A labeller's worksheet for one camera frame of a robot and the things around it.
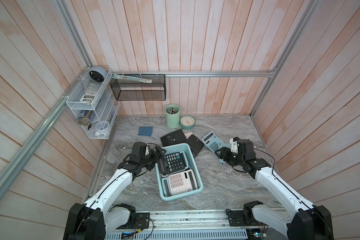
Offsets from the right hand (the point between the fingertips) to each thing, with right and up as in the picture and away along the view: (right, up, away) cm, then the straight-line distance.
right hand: (217, 151), depth 84 cm
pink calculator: (-20, -16, -5) cm, 26 cm away
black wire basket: (-56, +42, +24) cm, 74 cm away
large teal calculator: (+2, +5, +19) cm, 20 cm away
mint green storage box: (-26, +2, +3) cm, 26 cm away
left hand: (-31, -3, -1) cm, 31 cm away
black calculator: (-26, -7, +2) cm, 27 cm away
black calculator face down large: (-25, +7, +17) cm, 31 cm away
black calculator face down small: (-11, +3, +15) cm, 18 cm away
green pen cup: (-26, +22, +18) cm, 38 cm away
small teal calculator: (-29, -18, -5) cm, 34 cm away
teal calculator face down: (0, -3, -9) cm, 10 cm away
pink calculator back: (-15, +9, +21) cm, 27 cm away
